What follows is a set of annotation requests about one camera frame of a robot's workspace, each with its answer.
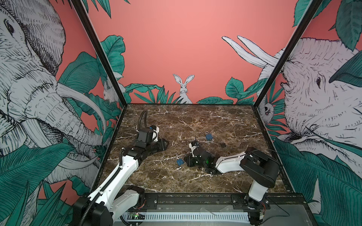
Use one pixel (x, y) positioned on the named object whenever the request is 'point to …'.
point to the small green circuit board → (135, 215)
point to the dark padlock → (223, 145)
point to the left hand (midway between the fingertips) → (167, 141)
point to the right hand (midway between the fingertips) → (182, 159)
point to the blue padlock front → (180, 161)
